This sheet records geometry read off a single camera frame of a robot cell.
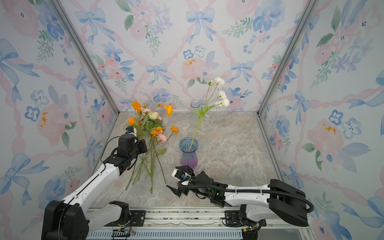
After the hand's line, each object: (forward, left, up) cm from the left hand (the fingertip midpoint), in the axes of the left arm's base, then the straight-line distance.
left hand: (144, 140), depth 84 cm
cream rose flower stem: (+3, 0, -15) cm, 15 cm away
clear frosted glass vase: (+25, -28, +3) cm, 38 cm away
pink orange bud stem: (+19, -13, -14) cm, 27 cm away
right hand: (-20, -18, 0) cm, 26 cm away
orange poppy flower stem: (+13, -13, +9) cm, 21 cm away
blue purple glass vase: (-10, -25, -3) cm, 27 cm away
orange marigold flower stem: (+25, +19, -12) cm, 33 cm away
